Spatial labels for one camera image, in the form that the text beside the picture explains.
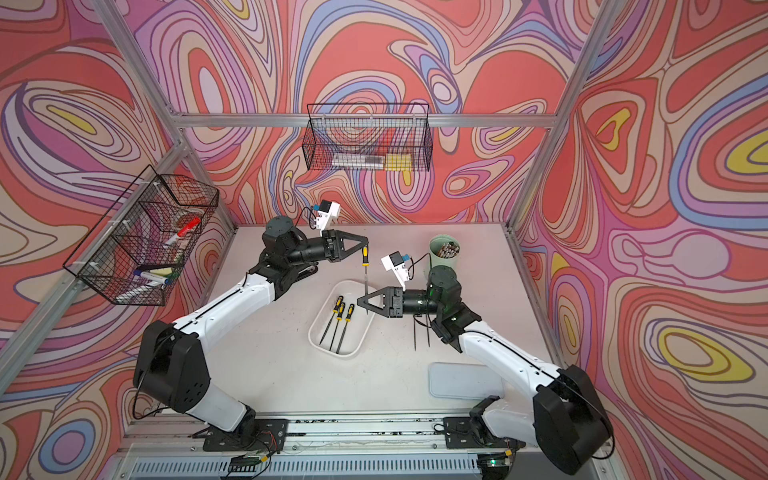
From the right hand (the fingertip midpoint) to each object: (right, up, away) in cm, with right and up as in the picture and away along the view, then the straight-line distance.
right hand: (362, 311), depth 67 cm
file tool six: (-11, -6, +29) cm, 32 cm away
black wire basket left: (-58, +14, +8) cm, 60 cm away
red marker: (-46, +20, +10) cm, 51 cm away
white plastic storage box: (-9, -10, +26) cm, 30 cm away
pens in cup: (+24, +14, +22) cm, 36 cm away
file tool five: (-9, -8, +27) cm, 30 cm away
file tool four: (-8, -10, +24) cm, 28 cm away
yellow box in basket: (+9, +41, +24) cm, 49 cm away
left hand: (+1, +15, +2) cm, 15 cm away
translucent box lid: (+27, -22, +14) cm, 37 cm away
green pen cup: (+22, +16, +30) cm, 40 cm away
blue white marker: (-51, +8, +4) cm, 52 cm away
